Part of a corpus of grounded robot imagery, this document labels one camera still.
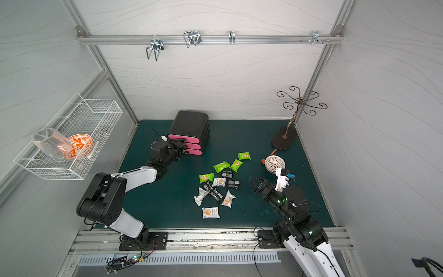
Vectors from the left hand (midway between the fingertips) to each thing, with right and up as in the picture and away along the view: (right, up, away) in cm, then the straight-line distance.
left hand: (187, 140), depth 90 cm
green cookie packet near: (+9, -20, +3) cm, 22 cm away
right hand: (+33, -16, -21) cm, 42 cm away
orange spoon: (+42, -12, +8) cm, 45 cm away
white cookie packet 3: (+22, -29, -6) cm, 37 cm away
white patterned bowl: (+48, -13, +8) cm, 50 cm away
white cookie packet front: (+13, -34, -10) cm, 38 cm away
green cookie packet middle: (+27, -14, +8) cm, 32 cm away
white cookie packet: (+17, -22, 0) cm, 28 cm away
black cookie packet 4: (+17, -28, -6) cm, 34 cm away
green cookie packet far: (+32, -9, +11) cm, 35 cm away
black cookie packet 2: (+25, -23, 0) cm, 34 cm away
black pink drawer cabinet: (+1, +8, +8) cm, 11 cm away
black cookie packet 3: (+11, -23, -4) cm, 26 cm away
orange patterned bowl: (-36, -1, -23) cm, 43 cm away
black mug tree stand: (+59, +1, +19) cm, 62 cm away
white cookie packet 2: (+8, -28, -7) cm, 30 cm away
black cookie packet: (+22, -18, +3) cm, 28 cm away
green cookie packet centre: (+18, -15, +6) cm, 24 cm away
